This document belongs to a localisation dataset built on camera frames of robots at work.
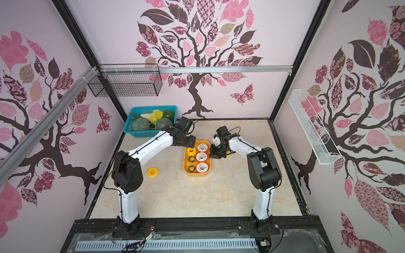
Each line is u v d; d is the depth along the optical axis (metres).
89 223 0.77
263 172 0.51
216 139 0.90
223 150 0.81
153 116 1.13
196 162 0.96
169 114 1.12
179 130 0.67
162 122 1.03
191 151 0.98
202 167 0.90
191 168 0.93
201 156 0.95
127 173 0.50
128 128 1.07
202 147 0.98
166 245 0.70
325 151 0.71
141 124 1.01
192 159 0.98
